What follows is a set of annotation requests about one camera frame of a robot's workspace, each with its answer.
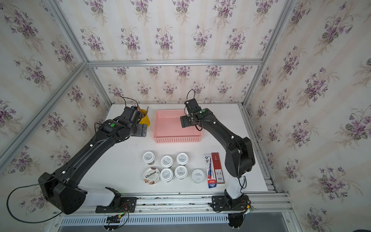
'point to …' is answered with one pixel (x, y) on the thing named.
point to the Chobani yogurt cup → (151, 175)
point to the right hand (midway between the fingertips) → (189, 120)
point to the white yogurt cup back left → (148, 157)
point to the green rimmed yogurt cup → (198, 176)
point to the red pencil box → (218, 167)
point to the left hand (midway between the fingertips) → (138, 129)
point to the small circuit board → (113, 219)
